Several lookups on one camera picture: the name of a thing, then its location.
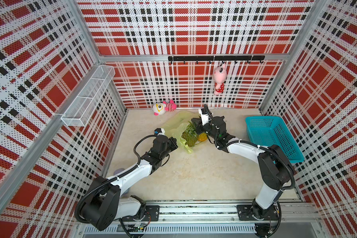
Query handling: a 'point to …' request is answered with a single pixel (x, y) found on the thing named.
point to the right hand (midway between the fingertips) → (193, 118)
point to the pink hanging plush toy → (219, 75)
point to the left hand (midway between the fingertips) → (178, 138)
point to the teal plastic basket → (269, 130)
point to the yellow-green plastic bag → (173, 124)
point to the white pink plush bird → (161, 108)
